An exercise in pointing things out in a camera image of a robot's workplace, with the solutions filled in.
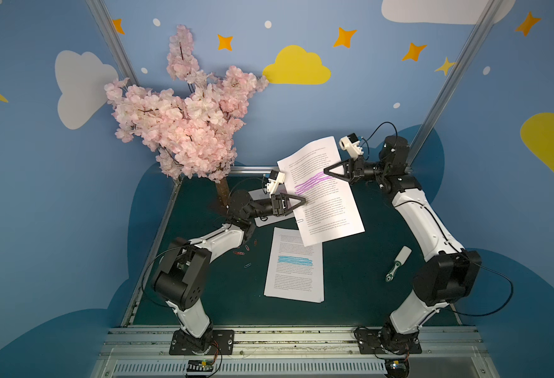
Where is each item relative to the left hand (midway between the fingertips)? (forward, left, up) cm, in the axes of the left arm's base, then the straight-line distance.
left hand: (307, 201), depth 70 cm
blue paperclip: (-6, +20, -34) cm, 40 cm away
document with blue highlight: (-9, +2, -33) cm, 34 cm away
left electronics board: (-40, +32, -35) cm, 62 cm away
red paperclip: (-1, +25, -34) cm, 42 cm away
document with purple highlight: (-5, -6, +2) cm, 8 cm away
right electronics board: (-39, -30, -35) cm, 60 cm away
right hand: (+5, -6, +8) cm, 11 cm away
